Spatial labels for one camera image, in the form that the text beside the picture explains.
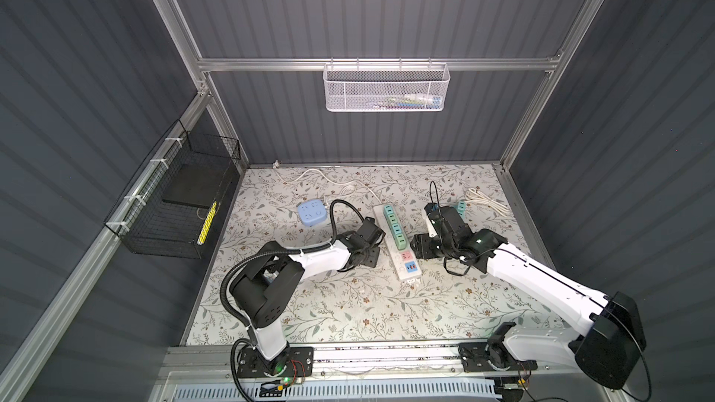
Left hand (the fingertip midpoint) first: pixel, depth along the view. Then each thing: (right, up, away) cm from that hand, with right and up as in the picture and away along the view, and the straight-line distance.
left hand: (369, 253), depth 93 cm
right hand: (+15, +5, -11) cm, 20 cm away
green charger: (+8, +11, +2) cm, 14 cm away
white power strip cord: (-16, +26, +23) cm, 38 cm away
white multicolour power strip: (+11, -2, -3) cm, 12 cm away
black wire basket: (-54, +16, -21) cm, 60 cm away
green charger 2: (+10, +5, -3) cm, 12 cm away
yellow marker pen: (-41, +12, -24) cm, 49 cm away
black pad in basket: (-48, +23, -17) cm, 55 cm away
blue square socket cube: (-21, +13, +12) cm, 28 cm away
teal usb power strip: (+33, +15, +6) cm, 37 cm away
